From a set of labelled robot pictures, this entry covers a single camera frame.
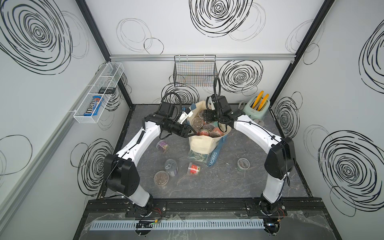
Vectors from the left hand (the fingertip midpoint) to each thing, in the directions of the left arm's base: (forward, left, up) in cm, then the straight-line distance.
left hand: (191, 132), depth 78 cm
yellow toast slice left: (+27, -42, +1) cm, 50 cm away
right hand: (+14, -9, 0) cm, 16 cm away
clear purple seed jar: (+1, +18, -16) cm, 24 cm away
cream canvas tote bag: (-5, -7, -8) cm, 12 cm away
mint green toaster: (+20, -38, -4) cm, 43 cm away
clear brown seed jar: (-19, +16, -16) cm, 29 cm away
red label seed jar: (-14, -1, -16) cm, 21 cm away
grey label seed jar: (-14, +11, -14) cm, 23 cm away
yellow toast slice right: (+25, -45, +1) cm, 51 cm away
